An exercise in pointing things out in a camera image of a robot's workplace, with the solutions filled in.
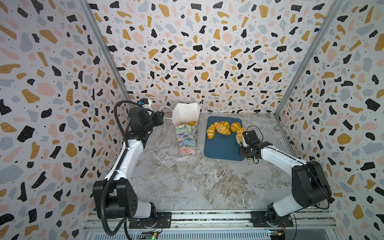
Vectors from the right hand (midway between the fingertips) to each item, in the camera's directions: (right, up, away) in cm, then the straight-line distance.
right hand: (242, 147), depth 93 cm
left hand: (-45, +22, -14) cm, 52 cm away
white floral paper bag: (-36, +19, +7) cm, 41 cm away
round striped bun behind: (-8, +14, +16) cm, 23 cm away
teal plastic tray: (-11, -1, +9) cm, 15 cm away
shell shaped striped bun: (-1, +14, +16) cm, 21 cm away
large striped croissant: (-11, +10, +13) cm, 20 cm away
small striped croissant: (-19, +10, +14) cm, 25 cm away
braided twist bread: (+2, +10, +14) cm, 17 cm away
